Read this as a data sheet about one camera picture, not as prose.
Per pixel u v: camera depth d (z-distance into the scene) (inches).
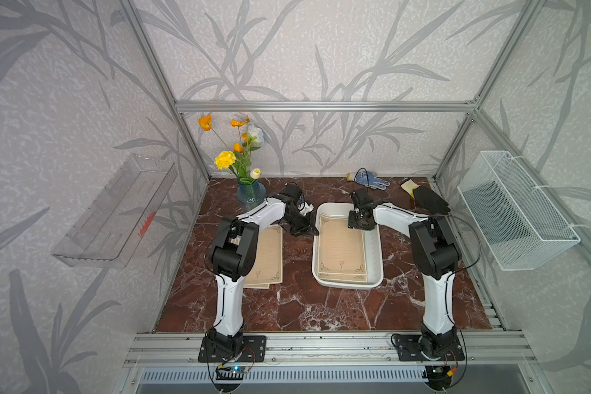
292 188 33.0
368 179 48.3
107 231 26.0
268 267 36.4
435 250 21.6
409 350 28.6
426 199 43.0
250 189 38.0
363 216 30.3
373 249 37.6
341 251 38.1
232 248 21.3
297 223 33.2
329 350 29.6
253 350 28.5
